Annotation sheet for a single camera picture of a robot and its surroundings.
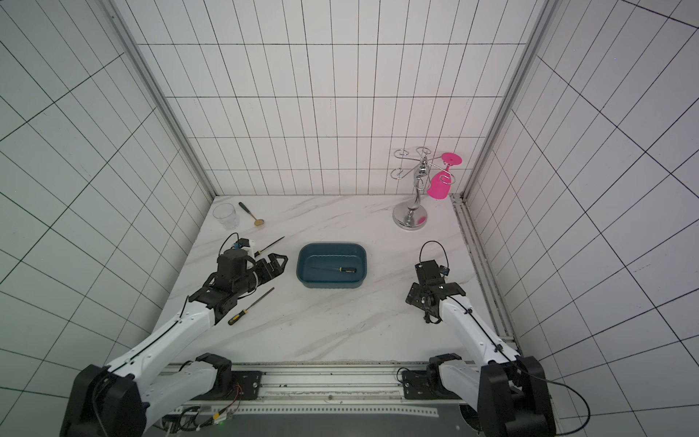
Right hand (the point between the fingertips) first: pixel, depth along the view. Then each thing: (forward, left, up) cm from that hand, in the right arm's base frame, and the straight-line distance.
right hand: (418, 298), depth 87 cm
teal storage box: (+11, +30, 0) cm, 32 cm away
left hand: (+4, +46, +10) cm, 47 cm away
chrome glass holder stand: (+37, -1, 0) cm, 37 cm away
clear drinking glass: (+29, +74, +4) cm, 80 cm away
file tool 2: (-7, +56, -1) cm, 57 cm away
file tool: (+10, +27, 0) cm, 29 cm away
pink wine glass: (+39, -9, +15) cm, 43 cm away
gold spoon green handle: (+30, +63, -1) cm, 70 cm away
